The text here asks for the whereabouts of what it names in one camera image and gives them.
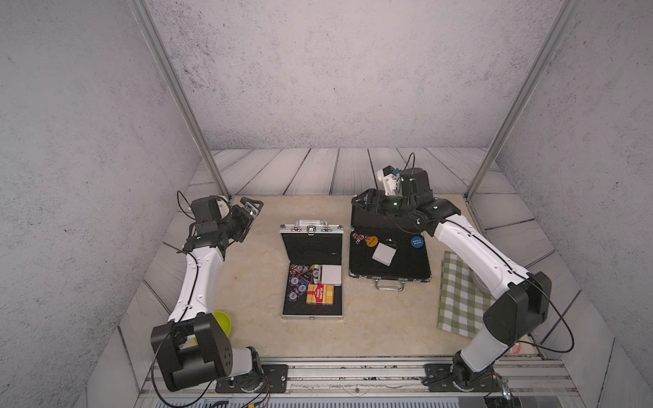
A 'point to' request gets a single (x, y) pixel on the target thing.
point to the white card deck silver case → (332, 274)
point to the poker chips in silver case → (300, 276)
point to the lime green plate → (224, 321)
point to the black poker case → (386, 240)
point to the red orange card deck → (320, 293)
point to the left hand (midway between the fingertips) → (262, 210)
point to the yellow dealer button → (371, 241)
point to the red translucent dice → (360, 237)
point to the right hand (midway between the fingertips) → (359, 203)
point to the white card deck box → (383, 253)
